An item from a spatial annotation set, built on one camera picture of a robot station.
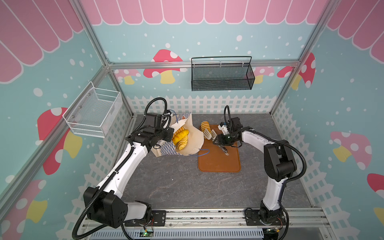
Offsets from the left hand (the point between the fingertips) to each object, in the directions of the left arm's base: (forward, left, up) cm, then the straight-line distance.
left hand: (170, 132), depth 80 cm
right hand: (+5, -27, -16) cm, 31 cm away
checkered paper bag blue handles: (+6, -14, -14) cm, 20 cm away
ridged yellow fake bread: (+20, -20, -17) cm, 34 cm away
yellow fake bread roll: (+2, -6, -13) cm, 15 cm away
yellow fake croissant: (+6, -4, -12) cm, 14 cm away
